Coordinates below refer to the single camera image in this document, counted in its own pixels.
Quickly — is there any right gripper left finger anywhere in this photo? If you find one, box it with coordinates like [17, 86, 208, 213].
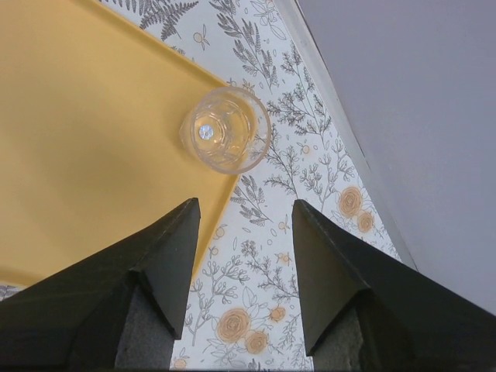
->
[1, 198, 201, 371]

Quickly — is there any yellow plastic tray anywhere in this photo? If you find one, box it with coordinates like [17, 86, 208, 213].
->
[1, 1, 237, 286]

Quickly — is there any floral patterned table mat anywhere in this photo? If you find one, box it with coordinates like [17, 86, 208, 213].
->
[0, 0, 422, 372]

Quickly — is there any small clear glass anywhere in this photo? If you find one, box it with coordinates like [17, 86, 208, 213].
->
[179, 87, 272, 175]

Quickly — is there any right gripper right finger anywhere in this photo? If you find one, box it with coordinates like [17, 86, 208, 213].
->
[292, 200, 495, 371]

